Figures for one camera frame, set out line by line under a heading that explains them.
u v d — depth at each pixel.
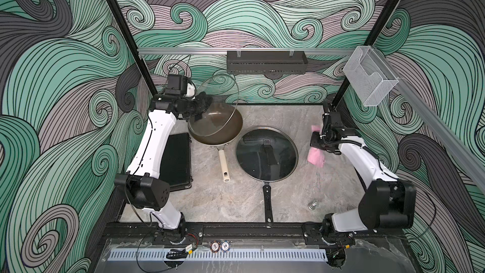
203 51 1.79
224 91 1.18
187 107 0.62
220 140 0.97
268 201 0.74
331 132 0.61
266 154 0.90
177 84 0.57
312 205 0.78
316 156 0.82
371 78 0.82
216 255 0.76
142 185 0.41
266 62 0.96
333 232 0.62
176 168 0.93
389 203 0.42
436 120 0.60
